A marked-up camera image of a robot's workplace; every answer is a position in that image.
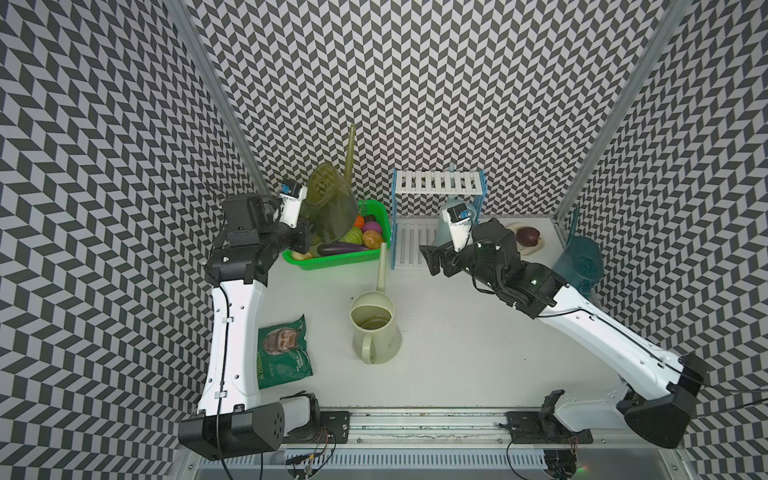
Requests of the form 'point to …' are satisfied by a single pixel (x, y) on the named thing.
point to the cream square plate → (528, 250)
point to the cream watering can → (373, 315)
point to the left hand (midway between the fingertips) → (310, 223)
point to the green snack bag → (282, 354)
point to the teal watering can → (580, 263)
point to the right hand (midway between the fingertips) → (441, 244)
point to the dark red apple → (528, 236)
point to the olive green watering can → (331, 209)
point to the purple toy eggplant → (338, 247)
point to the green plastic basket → (367, 207)
